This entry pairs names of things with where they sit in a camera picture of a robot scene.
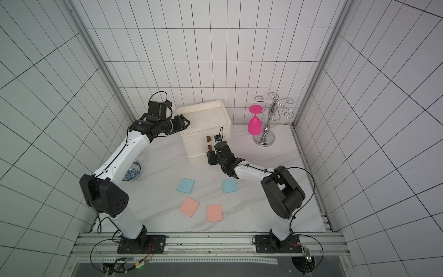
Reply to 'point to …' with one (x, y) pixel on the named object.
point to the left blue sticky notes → (185, 185)
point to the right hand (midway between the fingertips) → (205, 153)
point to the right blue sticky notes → (229, 185)
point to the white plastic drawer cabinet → (207, 120)
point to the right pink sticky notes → (214, 213)
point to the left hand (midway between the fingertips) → (185, 127)
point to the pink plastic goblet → (254, 125)
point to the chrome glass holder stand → (275, 109)
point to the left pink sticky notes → (189, 206)
